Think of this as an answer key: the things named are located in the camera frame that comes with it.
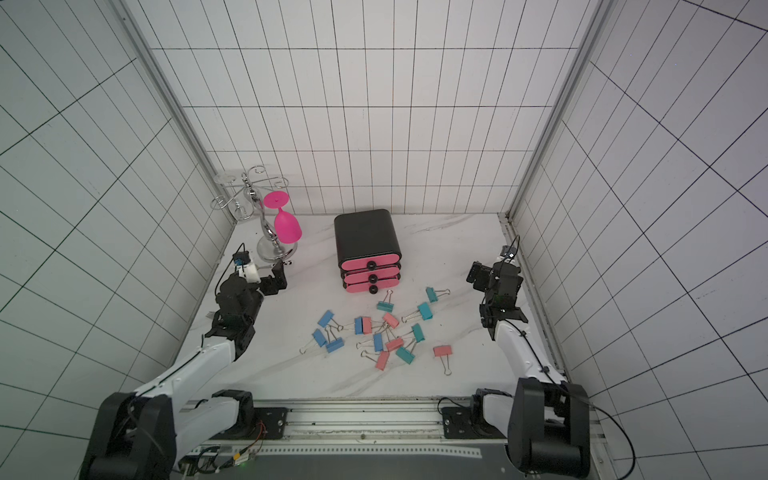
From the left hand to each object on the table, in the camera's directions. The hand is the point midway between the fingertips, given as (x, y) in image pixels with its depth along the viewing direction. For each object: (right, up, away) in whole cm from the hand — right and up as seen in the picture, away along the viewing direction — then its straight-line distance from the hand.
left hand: (267, 266), depth 86 cm
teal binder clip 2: (+48, -15, +6) cm, 50 cm away
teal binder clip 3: (+35, -13, +9) cm, 39 cm away
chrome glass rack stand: (-9, +5, +24) cm, 26 cm away
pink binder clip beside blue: (+30, -18, +3) cm, 35 cm away
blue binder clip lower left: (+20, -23, 0) cm, 31 cm away
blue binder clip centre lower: (+33, -23, -1) cm, 40 cm away
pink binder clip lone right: (+52, -25, -1) cm, 58 cm away
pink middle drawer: (+31, -3, +4) cm, 31 cm away
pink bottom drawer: (+31, -7, +8) cm, 33 cm away
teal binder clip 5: (+41, -25, -2) cm, 48 cm away
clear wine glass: (-14, +19, +14) cm, 28 cm away
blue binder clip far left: (+15, -21, +1) cm, 26 cm away
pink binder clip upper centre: (+37, -17, +4) cm, 41 cm away
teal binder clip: (+52, -10, +11) cm, 54 cm away
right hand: (+64, +1, +1) cm, 64 cm away
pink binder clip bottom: (+34, -26, -3) cm, 43 cm away
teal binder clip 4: (+45, -20, +2) cm, 50 cm away
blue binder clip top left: (+17, -17, +5) cm, 25 cm away
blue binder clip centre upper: (+27, -18, +3) cm, 33 cm away
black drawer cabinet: (+29, +10, +6) cm, 31 cm away
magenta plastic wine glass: (+4, +12, +6) cm, 14 cm away
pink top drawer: (+31, +1, +1) cm, 31 cm away
